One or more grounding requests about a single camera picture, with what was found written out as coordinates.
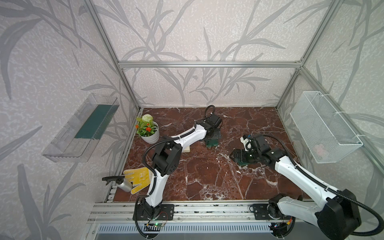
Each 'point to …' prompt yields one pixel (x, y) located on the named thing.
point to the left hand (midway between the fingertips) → (213, 136)
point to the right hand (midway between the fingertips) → (235, 155)
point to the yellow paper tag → (141, 176)
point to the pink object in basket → (319, 149)
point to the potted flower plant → (148, 129)
